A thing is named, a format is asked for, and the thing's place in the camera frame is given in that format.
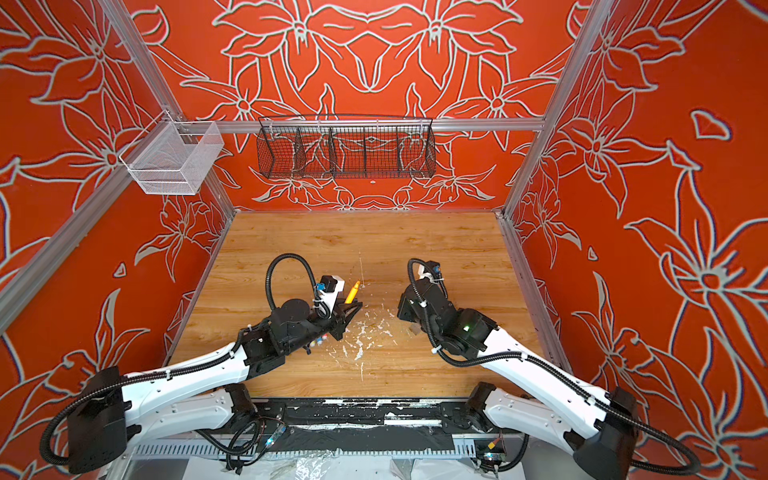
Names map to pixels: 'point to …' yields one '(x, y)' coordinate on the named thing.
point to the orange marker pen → (352, 293)
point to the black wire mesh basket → (346, 146)
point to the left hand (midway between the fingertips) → (360, 301)
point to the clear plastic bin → (171, 157)
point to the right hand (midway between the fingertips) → (395, 296)
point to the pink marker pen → (324, 336)
